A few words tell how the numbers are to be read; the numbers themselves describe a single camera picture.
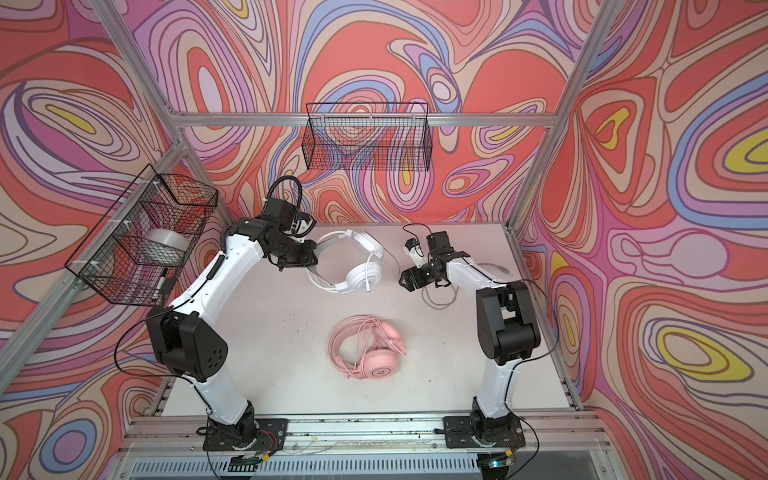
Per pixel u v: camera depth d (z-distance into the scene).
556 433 0.75
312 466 0.77
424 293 1.00
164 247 0.71
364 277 0.71
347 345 0.89
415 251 0.86
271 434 0.73
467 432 0.71
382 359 0.78
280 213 0.65
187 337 0.45
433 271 0.74
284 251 0.69
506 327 0.51
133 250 0.74
